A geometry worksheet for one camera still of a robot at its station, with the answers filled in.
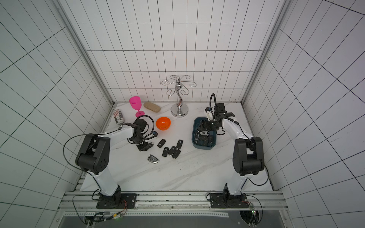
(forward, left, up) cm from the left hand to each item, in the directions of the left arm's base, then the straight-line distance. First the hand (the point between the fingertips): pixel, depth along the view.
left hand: (142, 149), depth 92 cm
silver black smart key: (-7, -8, +1) cm, 11 cm away
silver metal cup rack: (+34, -24, +28) cm, 50 cm away
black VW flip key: (+4, -12, +1) cm, 13 cm away
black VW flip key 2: (-2, -16, 0) cm, 16 cm away
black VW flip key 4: (+4, -25, 0) cm, 25 cm away
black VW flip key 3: (-1, -20, 0) cm, 20 cm away
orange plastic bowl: (+19, -12, +2) cm, 23 cm away
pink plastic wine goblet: (+30, +8, +14) cm, 34 cm away
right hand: (+13, -42, +11) cm, 45 cm away
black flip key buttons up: (-3, -23, +1) cm, 23 cm away
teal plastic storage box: (+7, -41, +2) cm, 41 cm away
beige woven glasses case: (+36, -1, +2) cm, 36 cm away
